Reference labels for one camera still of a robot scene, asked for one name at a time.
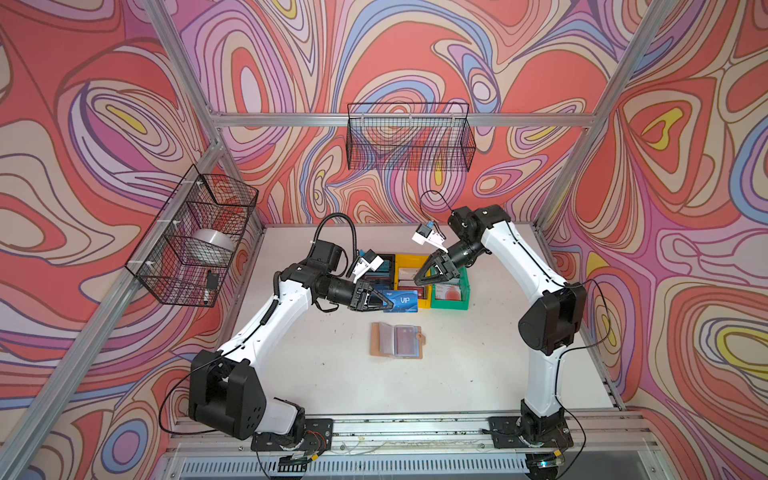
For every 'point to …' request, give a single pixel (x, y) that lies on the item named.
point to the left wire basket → (185, 253)
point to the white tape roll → (216, 238)
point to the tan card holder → (396, 342)
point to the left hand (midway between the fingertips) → (390, 306)
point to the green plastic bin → (452, 294)
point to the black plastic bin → (383, 279)
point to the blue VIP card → (405, 301)
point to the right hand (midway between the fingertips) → (422, 286)
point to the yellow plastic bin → (405, 268)
